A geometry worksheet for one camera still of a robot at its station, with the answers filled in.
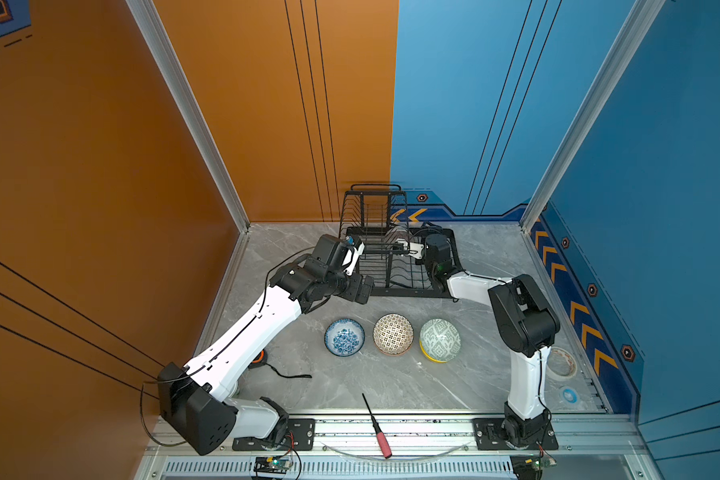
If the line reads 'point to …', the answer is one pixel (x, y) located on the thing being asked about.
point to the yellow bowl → (426, 355)
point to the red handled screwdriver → (381, 437)
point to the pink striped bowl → (396, 233)
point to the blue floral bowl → (344, 337)
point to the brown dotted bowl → (393, 334)
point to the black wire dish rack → (402, 260)
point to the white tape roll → (561, 362)
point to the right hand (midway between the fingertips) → (428, 229)
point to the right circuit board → (531, 466)
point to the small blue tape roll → (570, 395)
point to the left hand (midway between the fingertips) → (359, 278)
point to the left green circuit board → (272, 464)
